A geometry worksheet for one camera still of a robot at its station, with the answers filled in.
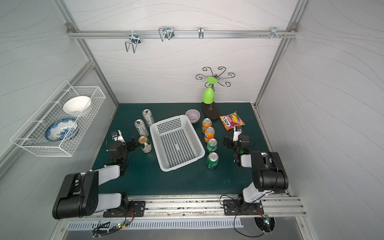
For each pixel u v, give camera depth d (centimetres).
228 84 87
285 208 76
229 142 86
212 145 86
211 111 115
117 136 76
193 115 110
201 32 79
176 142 98
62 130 65
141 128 93
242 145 73
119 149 69
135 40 79
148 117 98
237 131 84
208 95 96
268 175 46
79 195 42
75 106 71
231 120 107
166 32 76
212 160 80
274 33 77
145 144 86
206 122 97
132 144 83
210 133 92
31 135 57
